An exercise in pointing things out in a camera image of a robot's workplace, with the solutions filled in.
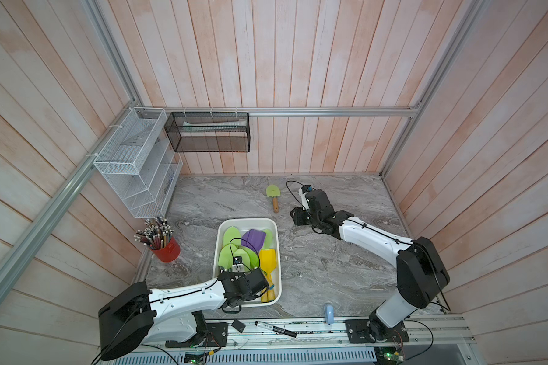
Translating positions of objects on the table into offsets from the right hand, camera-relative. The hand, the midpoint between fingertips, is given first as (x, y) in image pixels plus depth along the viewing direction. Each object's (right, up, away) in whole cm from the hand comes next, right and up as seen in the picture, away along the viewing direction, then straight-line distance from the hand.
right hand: (292, 211), depth 90 cm
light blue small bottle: (+11, -34, -14) cm, 38 cm away
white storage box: (-12, -6, +6) cm, 15 cm away
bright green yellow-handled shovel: (-17, -18, -2) cm, 25 cm away
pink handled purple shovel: (-16, -11, +3) cm, 20 cm away
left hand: (-19, -30, -7) cm, 36 cm away
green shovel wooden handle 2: (-25, -10, +3) cm, 27 cm away
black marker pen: (-7, -39, -15) cm, 42 cm away
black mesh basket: (-38, +36, +14) cm, 54 cm away
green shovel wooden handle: (-7, +8, +21) cm, 24 cm away
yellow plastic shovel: (-10, -21, -1) cm, 24 cm away
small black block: (-20, -38, -14) cm, 45 cm away
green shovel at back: (-10, -12, +3) cm, 16 cm away
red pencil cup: (-49, -8, -12) cm, 51 cm away
